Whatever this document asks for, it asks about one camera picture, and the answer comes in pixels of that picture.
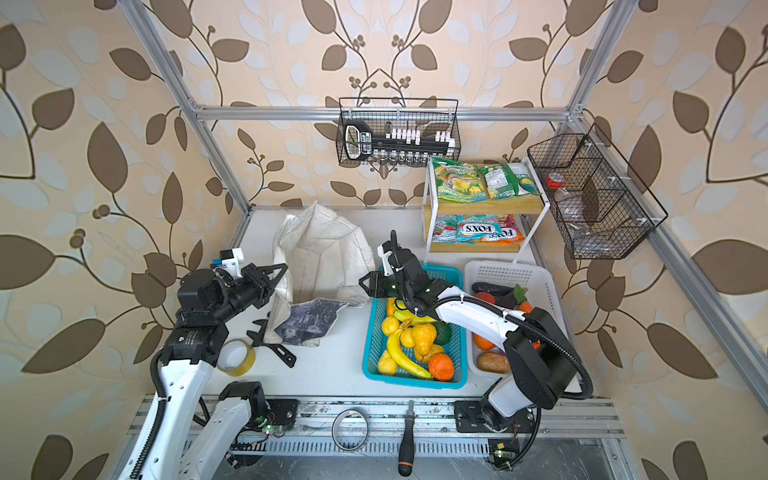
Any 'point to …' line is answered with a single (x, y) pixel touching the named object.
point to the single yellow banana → (395, 349)
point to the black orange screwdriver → (406, 447)
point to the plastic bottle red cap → (556, 181)
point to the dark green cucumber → (486, 287)
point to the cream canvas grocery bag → (329, 264)
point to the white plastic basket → (537, 277)
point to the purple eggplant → (507, 300)
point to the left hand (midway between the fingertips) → (288, 265)
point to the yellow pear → (424, 336)
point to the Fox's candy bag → (477, 229)
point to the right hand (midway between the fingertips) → (365, 283)
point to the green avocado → (443, 332)
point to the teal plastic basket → (453, 274)
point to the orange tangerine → (441, 367)
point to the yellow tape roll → (247, 364)
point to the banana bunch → (407, 319)
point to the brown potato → (493, 363)
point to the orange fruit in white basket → (483, 343)
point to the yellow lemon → (390, 325)
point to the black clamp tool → (278, 351)
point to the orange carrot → (521, 298)
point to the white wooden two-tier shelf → (531, 207)
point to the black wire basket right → (600, 203)
